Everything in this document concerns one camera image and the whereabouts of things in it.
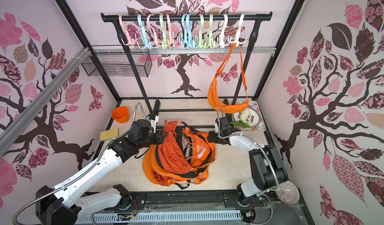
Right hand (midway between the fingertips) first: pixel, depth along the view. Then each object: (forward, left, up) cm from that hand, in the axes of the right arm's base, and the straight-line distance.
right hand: (212, 136), depth 92 cm
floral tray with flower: (+17, -31, -5) cm, 35 cm away
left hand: (-7, +25, +14) cm, 30 cm away
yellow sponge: (+6, +69, -3) cm, 69 cm away
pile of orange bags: (-17, +17, +10) cm, 26 cm away
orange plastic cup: (+23, +66, -3) cm, 70 cm away
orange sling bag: (+15, -1, +19) cm, 24 cm away
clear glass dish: (-32, -37, -4) cm, 49 cm away
